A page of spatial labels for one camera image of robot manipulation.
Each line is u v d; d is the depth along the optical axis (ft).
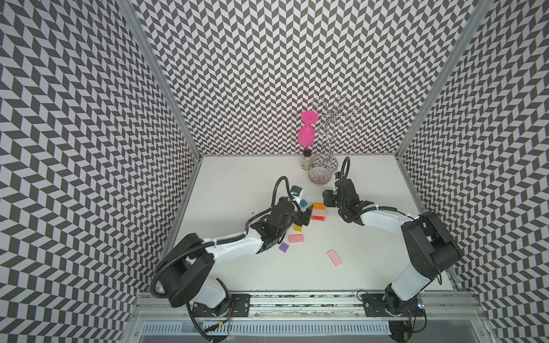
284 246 2.83
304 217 2.37
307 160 3.54
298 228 3.00
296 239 2.92
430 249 1.52
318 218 3.08
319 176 3.51
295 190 2.31
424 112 3.18
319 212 3.07
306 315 2.37
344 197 2.34
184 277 1.37
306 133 3.13
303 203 3.23
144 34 2.54
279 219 1.98
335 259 2.77
